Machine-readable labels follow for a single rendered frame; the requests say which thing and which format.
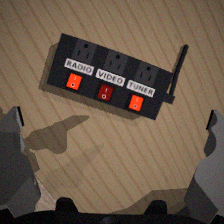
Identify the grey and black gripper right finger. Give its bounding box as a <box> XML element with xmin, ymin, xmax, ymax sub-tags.
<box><xmin>184</xmin><ymin>110</ymin><xmax>224</xmax><ymax>224</ymax></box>

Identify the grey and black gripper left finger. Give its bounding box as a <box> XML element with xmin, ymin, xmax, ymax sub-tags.
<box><xmin>0</xmin><ymin>106</ymin><xmax>41</xmax><ymax>224</ymax></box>

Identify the black power strip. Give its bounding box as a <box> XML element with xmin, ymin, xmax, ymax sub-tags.
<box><xmin>46</xmin><ymin>33</ymin><xmax>189</xmax><ymax>120</ymax></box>

